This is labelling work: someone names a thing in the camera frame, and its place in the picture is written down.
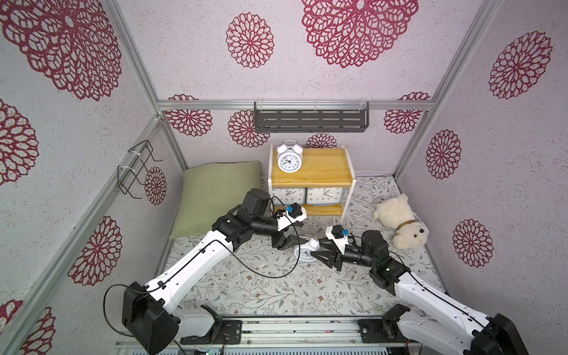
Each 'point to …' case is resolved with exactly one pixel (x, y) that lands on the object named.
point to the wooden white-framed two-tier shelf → (327, 168)
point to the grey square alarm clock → (324, 196)
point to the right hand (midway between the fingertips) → (313, 246)
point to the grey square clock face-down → (288, 196)
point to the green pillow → (210, 191)
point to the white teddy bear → (397, 213)
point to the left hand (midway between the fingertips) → (299, 232)
